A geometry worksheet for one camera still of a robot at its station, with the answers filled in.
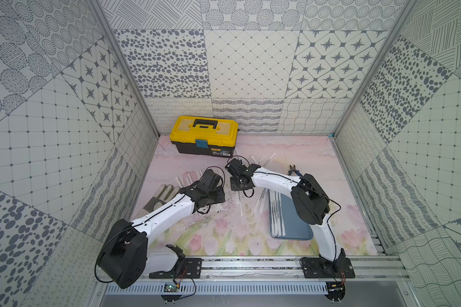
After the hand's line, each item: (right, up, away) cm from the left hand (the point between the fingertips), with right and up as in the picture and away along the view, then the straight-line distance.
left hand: (221, 191), depth 85 cm
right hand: (+8, +1, +10) cm, 13 cm away
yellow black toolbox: (-10, +27, +13) cm, 31 cm away
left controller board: (-18, -34, -14) cm, 41 cm away
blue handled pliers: (+38, +9, +19) cm, 43 cm away
